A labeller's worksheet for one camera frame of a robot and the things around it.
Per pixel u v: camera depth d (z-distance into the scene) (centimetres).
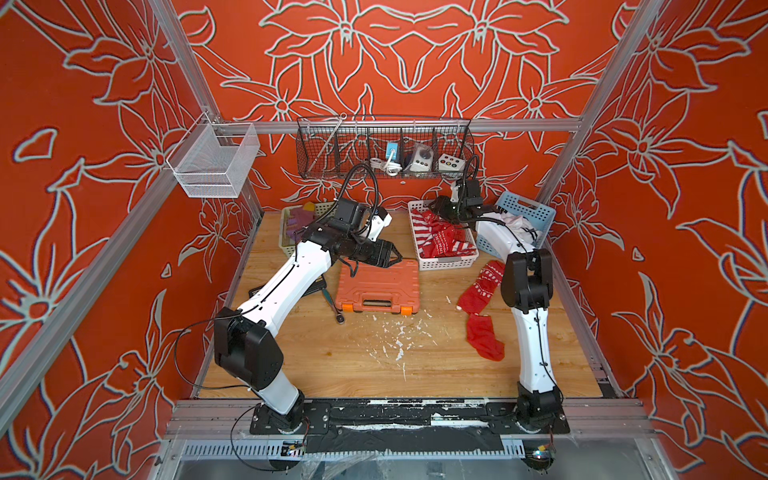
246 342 42
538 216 114
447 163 95
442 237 100
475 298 95
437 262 98
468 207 83
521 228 104
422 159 90
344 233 61
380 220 71
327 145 90
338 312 91
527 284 60
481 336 86
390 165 84
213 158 93
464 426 73
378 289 87
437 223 103
